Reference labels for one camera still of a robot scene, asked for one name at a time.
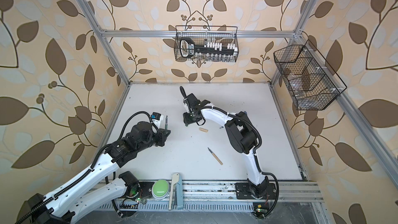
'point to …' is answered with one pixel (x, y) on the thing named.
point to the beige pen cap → (202, 129)
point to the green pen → (166, 123)
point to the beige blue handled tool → (178, 181)
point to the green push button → (160, 189)
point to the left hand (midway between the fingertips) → (170, 130)
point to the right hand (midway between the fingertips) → (187, 121)
